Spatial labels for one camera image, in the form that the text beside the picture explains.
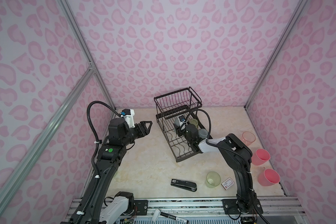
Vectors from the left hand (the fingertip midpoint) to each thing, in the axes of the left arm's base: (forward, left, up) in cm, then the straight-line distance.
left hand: (149, 123), depth 71 cm
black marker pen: (-35, -4, -26) cm, 44 cm away
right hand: (+17, -16, -20) cm, 31 cm away
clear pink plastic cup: (+10, -66, -30) cm, 73 cm away
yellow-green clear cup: (+17, -28, -21) cm, 39 cm away
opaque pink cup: (-9, -63, -22) cm, 68 cm away
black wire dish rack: (+24, -10, -12) cm, 28 cm away
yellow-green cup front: (-19, -35, -30) cm, 50 cm away
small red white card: (-21, -43, -30) cm, 57 cm away
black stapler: (-23, -20, -26) cm, 40 cm away
